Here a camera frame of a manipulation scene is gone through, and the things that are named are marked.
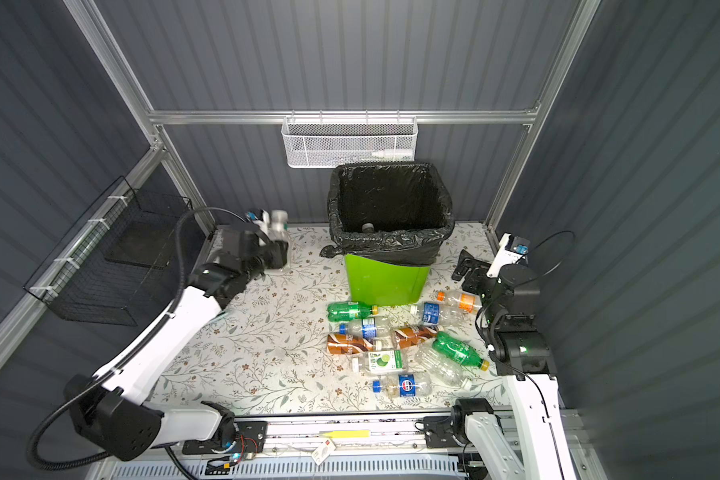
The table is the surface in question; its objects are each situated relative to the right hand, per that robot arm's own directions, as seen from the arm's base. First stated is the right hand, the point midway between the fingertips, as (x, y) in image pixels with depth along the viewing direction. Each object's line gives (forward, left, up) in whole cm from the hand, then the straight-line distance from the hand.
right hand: (486, 259), depth 65 cm
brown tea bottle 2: (-5, +14, -29) cm, 33 cm away
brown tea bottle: (-7, +32, -29) cm, 44 cm away
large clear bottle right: (-12, +7, -32) cm, 35 cm away
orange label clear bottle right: (+7, -3, -31) cm, 32 cm away
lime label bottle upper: (-12, +23, -31) cm, 40 cm away
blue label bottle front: (-18, +17, -29) cm, 39 cm away
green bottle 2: (-9, +2, -30) cm, 31 cm away
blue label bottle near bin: (+3, +8, -30) cm, 31 cm away
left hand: (+10, +50, -5) cm, 51 cm away
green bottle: (+3, +33, -29) cm, 44 cm away
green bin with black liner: (+31, +21, -17) cm, 41 cm away
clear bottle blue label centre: (-3, +27, -29) cm, 40 cm away
